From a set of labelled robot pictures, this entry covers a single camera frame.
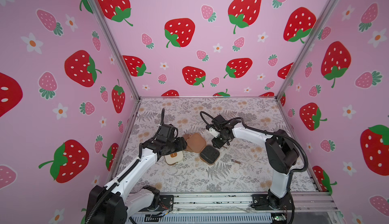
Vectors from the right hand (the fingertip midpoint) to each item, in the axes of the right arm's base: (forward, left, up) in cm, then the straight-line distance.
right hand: (214, 144), depth 91 cm
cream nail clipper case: (-10, +24, -2) cm, 26 cm away
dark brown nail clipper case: (-5, +3, -3) cm, 7 cm away
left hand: (-6, +17, +8) cm, 20 cm away
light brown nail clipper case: (+1, +15, +1) cm, 15 cm away
